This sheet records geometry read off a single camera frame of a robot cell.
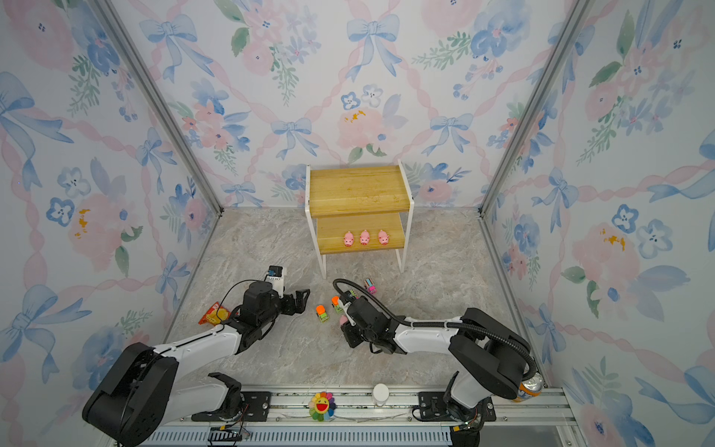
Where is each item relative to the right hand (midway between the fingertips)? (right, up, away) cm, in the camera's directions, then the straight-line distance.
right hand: (343, 325), depth 87 cm
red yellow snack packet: (-42, +3, +1) cm, 42 cm away
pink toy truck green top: (+3, +12, -9) cm, 15 cm away
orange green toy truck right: (-3, +6, +3) cm, 7 cm away
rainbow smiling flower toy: (-5, -17, -13) cm, 22 cm away
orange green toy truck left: (-8, +3, +3) cm, 9 cm away
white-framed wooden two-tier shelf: (+5, +35, -11) cm, 37 cm away
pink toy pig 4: (0, +2, 0) cm, 2 cm away
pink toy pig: (+12, +27, +1) cm, 30 cm away
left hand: (-15, +12, +2) cm, 19 cm away
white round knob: (+10, -12, -17) cm, 23 cm away
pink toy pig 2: (+7, +27, +1) cm, 28 cm away
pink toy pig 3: (+2, +27, +1) cm, 27 cm away
